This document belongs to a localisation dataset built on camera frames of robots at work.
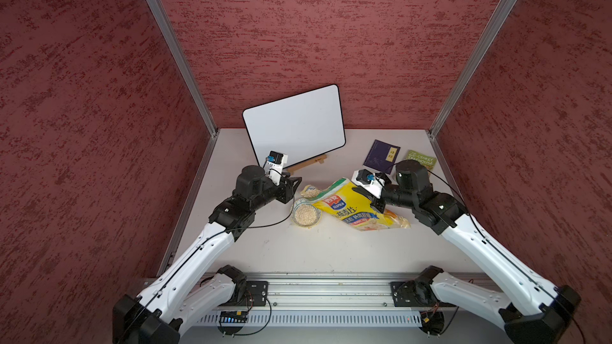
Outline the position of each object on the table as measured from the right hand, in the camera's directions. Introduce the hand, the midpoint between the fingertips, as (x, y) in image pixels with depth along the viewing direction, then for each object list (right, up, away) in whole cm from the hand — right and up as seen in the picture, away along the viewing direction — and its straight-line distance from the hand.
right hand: (355, 189), depth 72 cm
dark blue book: (+20, +9, +39) cm, 44 cm away
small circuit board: (-38, -40, +1) cm, 55 cm away
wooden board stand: (-20, +5, +29) cm, 35 cm away
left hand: (-20, +2, +3) cm, 20 cm away
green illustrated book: (+39, +7, +35) cm, 53 cm away
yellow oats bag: (0, -7, +6) cm, 9 cm away
